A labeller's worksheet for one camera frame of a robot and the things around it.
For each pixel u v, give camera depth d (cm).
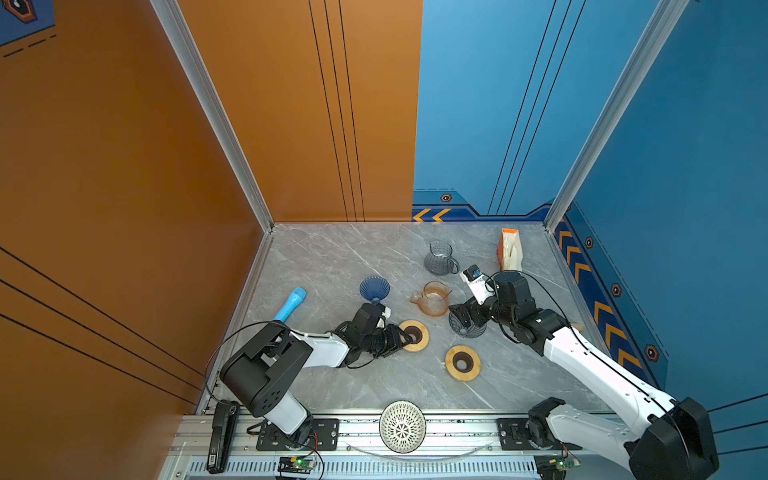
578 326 92
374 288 94
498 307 67
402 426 74
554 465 71
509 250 100
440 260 100
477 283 70
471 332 89
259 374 46
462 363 85
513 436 72
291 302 96
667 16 70
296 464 71
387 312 87
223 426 71
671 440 38
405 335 86
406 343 84
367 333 73
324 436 74
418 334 89
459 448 73
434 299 98
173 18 70
